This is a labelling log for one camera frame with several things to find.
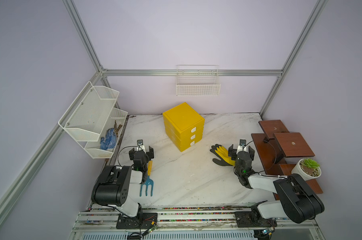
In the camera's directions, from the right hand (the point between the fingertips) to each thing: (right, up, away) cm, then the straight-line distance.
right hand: (242, 148), depth 90 cm
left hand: (-63, -1, +4) cm, 63 cm away
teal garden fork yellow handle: (-57, -19, -3) cm, 60 cm away
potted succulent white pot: (+21, -6, -24) cm, 32 cm away
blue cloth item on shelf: (-80, +4, -3) cm, 80 cm away
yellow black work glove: (-10, -4, +5) cm, 12 cm away
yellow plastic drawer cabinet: (-36, +14, -4) cm, 39 cm away
